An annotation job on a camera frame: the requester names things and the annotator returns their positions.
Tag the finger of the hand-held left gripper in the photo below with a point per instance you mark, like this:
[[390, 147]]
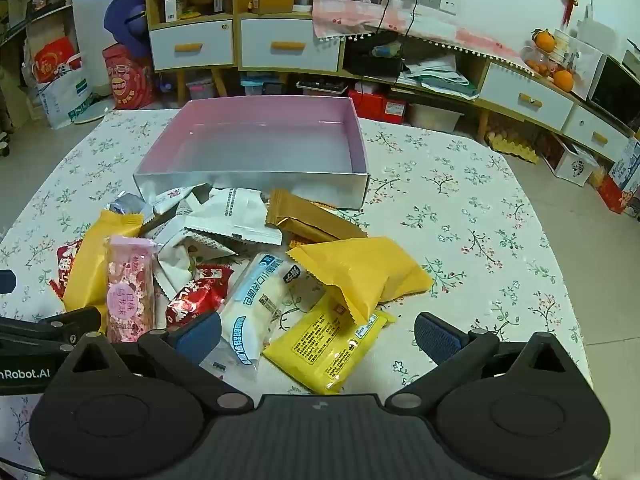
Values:
[[55, 327], [6, 281]]

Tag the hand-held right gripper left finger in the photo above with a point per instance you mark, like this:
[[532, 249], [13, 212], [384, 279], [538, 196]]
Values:
[[197, 336]]

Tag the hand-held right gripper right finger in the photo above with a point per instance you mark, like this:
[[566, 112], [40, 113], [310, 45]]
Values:
[[436, 336]]

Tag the red snack packet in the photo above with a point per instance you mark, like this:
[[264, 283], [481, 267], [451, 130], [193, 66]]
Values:
[[65, 270], [192, 297]]

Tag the long orange-yellow snack packet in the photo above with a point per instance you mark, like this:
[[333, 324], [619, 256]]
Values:
[[87, 265]]

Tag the white blue bread packet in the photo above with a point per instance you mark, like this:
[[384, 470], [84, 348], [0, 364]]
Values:
[[260, 300]]

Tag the pink sprinkled bar packet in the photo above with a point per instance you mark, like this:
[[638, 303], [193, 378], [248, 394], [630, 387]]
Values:
[[127, 290]]

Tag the white printed snack packet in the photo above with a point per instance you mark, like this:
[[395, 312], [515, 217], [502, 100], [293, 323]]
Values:
[[205, 250]]

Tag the yellow packet black print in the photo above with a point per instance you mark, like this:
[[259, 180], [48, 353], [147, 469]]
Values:
[[320, 350]]

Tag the white packet grey print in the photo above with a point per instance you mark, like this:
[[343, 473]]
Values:
[[235, 215]]

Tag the pink cardboard box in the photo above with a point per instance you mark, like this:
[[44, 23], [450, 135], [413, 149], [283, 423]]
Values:
[[260, 140]]

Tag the yellow pillow snack packet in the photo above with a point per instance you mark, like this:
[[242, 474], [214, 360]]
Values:
[[365, 275]]

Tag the floral tablecloth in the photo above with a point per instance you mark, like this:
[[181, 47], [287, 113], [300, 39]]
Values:
[[450, 210]]

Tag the small silver packet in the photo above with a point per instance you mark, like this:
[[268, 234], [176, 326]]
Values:
[[122, 205]]

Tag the white stick packet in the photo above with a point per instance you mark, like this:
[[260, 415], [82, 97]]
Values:
[[175, 196]]

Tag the gold bar packet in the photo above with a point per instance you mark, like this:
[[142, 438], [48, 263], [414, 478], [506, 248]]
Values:
[[310, 220]]

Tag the white plastic bag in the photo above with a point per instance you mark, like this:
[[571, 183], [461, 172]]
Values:
[[67, 100]]

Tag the yellow egg carton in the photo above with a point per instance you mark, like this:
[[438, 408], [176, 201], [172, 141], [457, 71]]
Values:
[[512, 146]]

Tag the clear storage box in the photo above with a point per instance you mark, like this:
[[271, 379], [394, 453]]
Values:
[[261, 86], [201, 90], [435, 117]]

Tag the white cardboard box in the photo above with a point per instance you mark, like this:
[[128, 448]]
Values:
[[570, 162]]

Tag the red paper bag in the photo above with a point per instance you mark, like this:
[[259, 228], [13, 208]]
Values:
[[50, 62]]

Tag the red printed bucket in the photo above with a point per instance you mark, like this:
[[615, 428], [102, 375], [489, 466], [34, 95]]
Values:
[[125, 80]]

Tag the red box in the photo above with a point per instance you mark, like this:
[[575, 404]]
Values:
[[377, 106]]

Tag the low wooden cabinet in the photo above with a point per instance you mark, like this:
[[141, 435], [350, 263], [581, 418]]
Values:
[[525, 100]]

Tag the folded clothes pile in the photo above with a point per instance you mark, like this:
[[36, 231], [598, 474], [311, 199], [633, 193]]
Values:
[[435, 77]]

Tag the wooden desk with shelves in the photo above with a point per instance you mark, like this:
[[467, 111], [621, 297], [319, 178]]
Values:
[[35, 10]]

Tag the black box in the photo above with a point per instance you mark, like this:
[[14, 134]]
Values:
[[375, 66]]

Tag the orange fruit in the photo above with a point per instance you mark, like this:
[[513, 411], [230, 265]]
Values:
[[544, 40], [563, 80]]

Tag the tall wooden shelf cabinet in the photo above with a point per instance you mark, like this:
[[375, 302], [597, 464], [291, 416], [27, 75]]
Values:
[[190, 40]]

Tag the wooden drawer cabinet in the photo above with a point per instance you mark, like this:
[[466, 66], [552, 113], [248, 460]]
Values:
[[287, 45]]

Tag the microwave oven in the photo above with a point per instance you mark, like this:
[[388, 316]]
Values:
[[617, 90]]

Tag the pink cherry cloth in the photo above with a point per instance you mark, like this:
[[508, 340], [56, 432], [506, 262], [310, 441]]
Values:
[[380, 20]]

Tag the brown cardboard box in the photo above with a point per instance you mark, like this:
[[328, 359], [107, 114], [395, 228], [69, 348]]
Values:
[[272, 3]]

